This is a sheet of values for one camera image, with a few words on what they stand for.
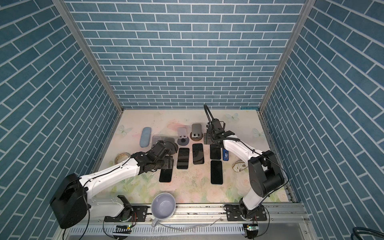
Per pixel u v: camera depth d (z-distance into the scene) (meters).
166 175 0.87
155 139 0.94
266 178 0.46
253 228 0.74
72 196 0.42
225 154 0.92
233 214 0.74
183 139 1.01
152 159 0.64
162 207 0.75
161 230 0.70
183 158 0.94
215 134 0.70
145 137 1.01
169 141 0.78
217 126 0.71
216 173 0.87
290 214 0.75
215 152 1.04
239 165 0.87
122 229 0.72
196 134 1.00
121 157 0.94
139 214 0.73
